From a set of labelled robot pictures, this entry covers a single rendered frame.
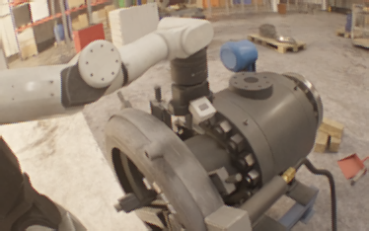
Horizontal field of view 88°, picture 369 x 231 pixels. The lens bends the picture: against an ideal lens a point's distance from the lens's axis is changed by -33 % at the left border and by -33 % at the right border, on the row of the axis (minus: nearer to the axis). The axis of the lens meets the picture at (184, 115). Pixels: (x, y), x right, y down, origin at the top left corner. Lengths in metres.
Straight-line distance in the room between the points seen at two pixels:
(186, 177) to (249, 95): 0.51
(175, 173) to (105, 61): 0.42
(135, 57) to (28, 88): 0.21
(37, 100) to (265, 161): 0.84
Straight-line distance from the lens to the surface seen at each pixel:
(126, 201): 1.17
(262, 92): 1.11
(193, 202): 0.74
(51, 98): 0.39
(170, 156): 0.74
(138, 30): 4.69
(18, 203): 0.64
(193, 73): 0.60
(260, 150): 0.99
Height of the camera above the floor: 1.37
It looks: 29 degrees down
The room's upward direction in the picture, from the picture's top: 8 degrees counter-clockwise
